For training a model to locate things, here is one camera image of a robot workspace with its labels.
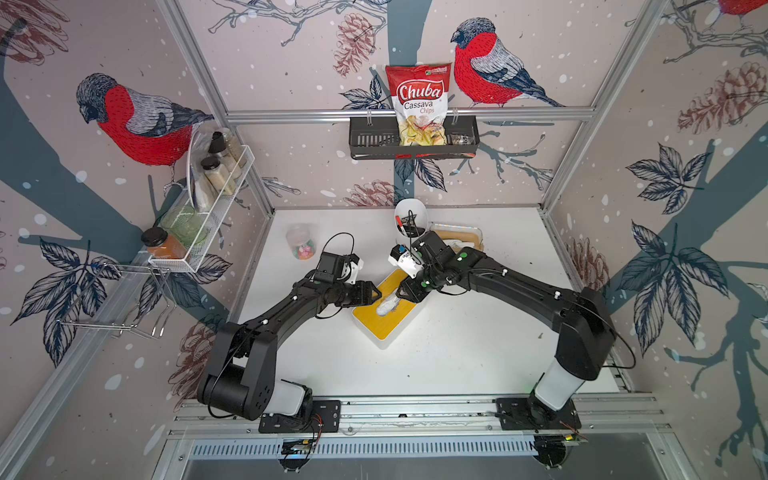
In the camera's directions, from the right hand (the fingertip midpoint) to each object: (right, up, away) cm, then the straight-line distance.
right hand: (399, 290), depth 81 cm
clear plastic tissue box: (+22, +17, +18) cm, 34 cm away
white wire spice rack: (-47, +23, -9) cm, 53 cm away
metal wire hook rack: (-55, +4, -25) cm, 61 cm away
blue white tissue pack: (-3, -5, +3) cm, 7 cm away
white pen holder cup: (+4, +20, +25) cm, 32 cm away
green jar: (-51, +18, -13) cm, 55 cm away
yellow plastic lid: (-5, -10, -1) cm, 11 cm away
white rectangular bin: (-1, -11, -2) cm, 12 cm away
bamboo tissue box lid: (+22, +15, +21) cm, 34 cm away
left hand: (-7, -1, +6) cm, 9 cm away
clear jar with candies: (-34, +13, +20) cm, 41 cm away
